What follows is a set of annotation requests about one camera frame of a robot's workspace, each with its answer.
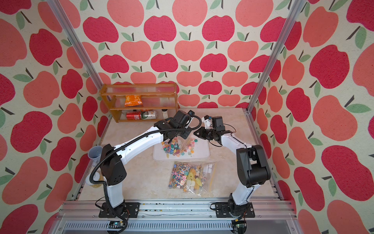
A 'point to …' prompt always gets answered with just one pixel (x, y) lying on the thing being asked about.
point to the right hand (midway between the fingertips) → (195, 135)
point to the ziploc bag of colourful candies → (183, 143)
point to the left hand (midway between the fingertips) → (189, 131)
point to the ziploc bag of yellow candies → (199, 178)
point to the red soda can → (134, 115)
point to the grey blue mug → (94, 153)
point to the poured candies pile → (172, 146)
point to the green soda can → (149, 115)
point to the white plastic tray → (201, 152)
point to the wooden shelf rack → (143, 102)
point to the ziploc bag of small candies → (177, 179)
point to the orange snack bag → (133, 100)
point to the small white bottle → (165, 113)
